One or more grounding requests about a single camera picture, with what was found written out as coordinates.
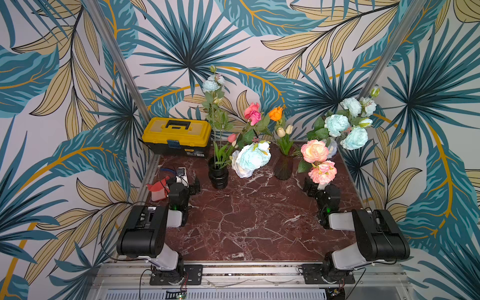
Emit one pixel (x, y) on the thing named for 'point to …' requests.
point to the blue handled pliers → (163, 169)
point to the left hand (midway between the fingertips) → (186, 177)
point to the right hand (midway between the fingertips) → (317, 179)
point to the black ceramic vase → (219, 176)
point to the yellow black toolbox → (184, 136)
